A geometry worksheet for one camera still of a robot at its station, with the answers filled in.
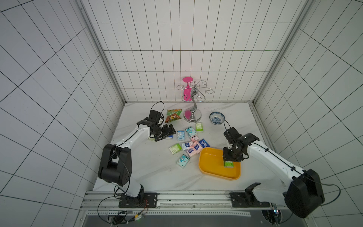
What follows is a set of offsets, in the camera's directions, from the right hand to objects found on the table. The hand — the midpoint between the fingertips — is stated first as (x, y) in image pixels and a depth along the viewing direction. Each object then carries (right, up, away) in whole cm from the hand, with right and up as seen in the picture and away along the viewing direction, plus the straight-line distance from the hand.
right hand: (221, 158), depth 81 cm
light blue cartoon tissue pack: (-24, +11, +15) cm, 31 cm away
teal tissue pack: (-17, +14, +14) cm, 26 cm away
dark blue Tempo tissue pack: (-32, +10, +16) cm, 37 cm away
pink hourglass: (-19, +43, +17) cm, 50 cm away
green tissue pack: (+3, -2, -5) cm, 6 cm away
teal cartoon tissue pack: (-23, -3, +4) cm, 23 cm away
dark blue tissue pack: (-9, +6, +11) cm, 16 cm away
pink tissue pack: (-14, +5, +9) cm, 17 cm away
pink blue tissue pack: (-17, +2, +7) cm, 19 cm away
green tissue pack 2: (-11, +16, +19) cm, 27 cm away
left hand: (-32, +12, +7) cm, 35 cm away
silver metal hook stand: (-15, +25, +29) cm, 41 cm away
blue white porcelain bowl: (+4, +23, +26) cm, 35 cm away
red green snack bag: (-31, +25, +23) cm, 46 cm away
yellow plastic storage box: (-5, -4, +4) cm, 8 cm away
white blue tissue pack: (-21, +6, +7) cm, 23 cm away
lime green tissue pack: (-28, +3, +9) cm, 29 cm away
